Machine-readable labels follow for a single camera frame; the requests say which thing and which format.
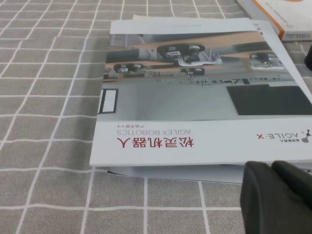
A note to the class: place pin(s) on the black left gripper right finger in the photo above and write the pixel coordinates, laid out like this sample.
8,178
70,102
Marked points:
297,207

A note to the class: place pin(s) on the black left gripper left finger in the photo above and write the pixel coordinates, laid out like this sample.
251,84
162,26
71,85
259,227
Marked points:
261,199

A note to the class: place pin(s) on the black mesh pen holder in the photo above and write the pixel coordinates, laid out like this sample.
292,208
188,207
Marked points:
308,59

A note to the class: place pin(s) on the Agilex robotics brochure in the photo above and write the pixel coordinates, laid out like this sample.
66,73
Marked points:
199,92

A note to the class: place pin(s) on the white ROS robotics book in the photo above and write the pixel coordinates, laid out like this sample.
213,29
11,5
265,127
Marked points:
292,18

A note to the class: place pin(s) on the grey checked tablecloth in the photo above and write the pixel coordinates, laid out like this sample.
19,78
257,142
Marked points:
51,64

